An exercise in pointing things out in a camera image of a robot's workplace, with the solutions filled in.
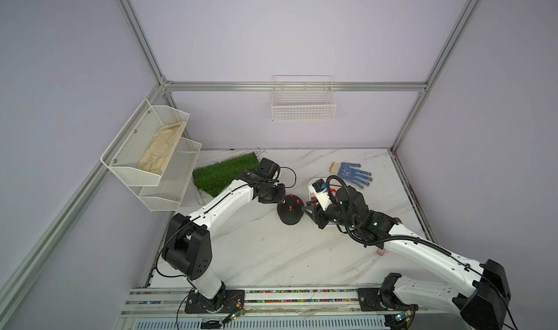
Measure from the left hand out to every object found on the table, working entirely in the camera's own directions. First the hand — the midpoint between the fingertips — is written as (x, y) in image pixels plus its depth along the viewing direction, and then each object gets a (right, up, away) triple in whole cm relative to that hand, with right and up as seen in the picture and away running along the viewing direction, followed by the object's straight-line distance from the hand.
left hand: (282, 200), depth 84 cm
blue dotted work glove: (+33, +11, +27) cm, 43 cm away
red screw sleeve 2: (+6, -1, +2) cm, 7 cm away
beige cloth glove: (-46, +17, -8) cm, 49 cm away
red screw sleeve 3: (+3, -3, +1) cm, 4 cm away
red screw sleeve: (+4, +1, +4) cm, 6 cm away
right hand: (+9, -1, -9) cm, 13 cm away
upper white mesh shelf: (-52, +18, -7) cm, 55 cm away
